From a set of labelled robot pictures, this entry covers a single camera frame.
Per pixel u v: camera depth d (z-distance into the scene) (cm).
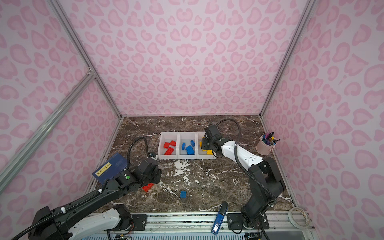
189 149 99
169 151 98
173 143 102
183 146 100
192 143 101
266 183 45
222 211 74
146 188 83
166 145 102
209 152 94
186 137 102
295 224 72
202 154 96
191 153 97
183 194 81
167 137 105
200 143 92
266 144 90
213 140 67
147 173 61
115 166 93
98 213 57
